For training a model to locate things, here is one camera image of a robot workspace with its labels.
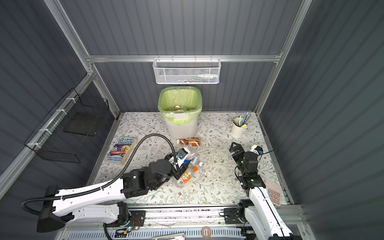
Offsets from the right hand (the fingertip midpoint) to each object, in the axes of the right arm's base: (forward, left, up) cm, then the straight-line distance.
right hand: (237, 148), depth 82 cm
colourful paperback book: (+6, +71, -11) cm, 72 cm away
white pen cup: (+23, -6, -7) cm, 25 cm away
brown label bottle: (+11, +25, -10) cm, 29 cm away
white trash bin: (+17, +29, -4) cm, 34 cm away
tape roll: (-36, +19, -15) cm, 43 cm away
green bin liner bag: (+36, +36, +2) cm, 51 cm away
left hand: (-11, +27, +11) cm, 31 cm away
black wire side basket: (-1, +87, +15) cm, 88 cm away
